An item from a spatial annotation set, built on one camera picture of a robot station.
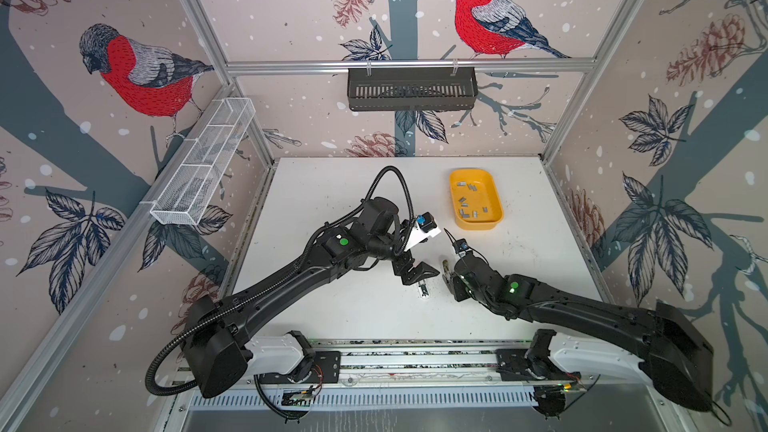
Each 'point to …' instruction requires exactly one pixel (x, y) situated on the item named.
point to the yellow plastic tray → (476, 199)
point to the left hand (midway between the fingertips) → (430, 256)
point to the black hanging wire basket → (412, 89)
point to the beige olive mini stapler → (446, 273)
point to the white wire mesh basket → (176, 201)
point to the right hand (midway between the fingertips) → (449, 279)
